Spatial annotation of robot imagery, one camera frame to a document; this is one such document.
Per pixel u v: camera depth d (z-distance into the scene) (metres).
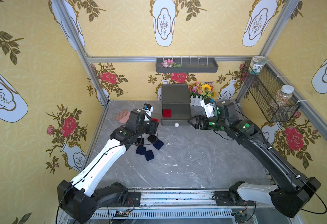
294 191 0.38
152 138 0.97
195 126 0.62
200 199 0.75
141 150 0.91
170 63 0.88
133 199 0.74
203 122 0.60
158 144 0.95
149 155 0.90
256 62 0.84
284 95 0.65
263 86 0.91
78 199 0.37
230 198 0.65
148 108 0.65
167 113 0.94
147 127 0.67
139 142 0.97
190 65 0.92
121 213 0.73
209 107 0.63
